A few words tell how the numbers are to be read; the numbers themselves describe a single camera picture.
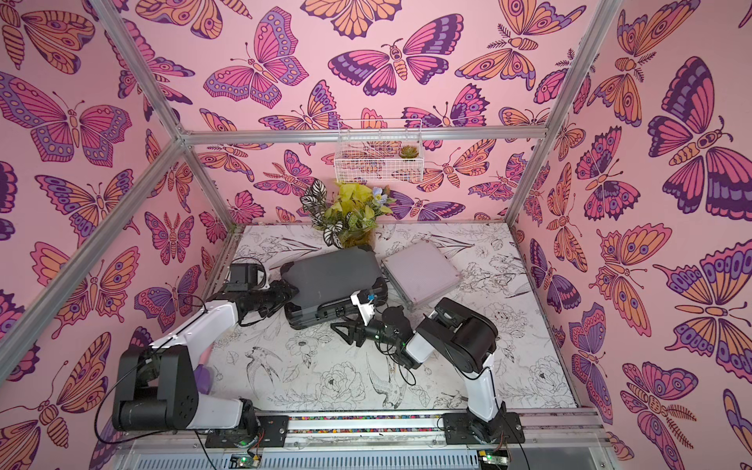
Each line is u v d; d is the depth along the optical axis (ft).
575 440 2.39
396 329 2.30
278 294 2.65
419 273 3.23
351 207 2.96
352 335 2.51
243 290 2.30
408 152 3.03
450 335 1.69
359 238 3.29
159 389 1.40
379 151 3.13
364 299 2.55
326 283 2.96
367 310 2.55
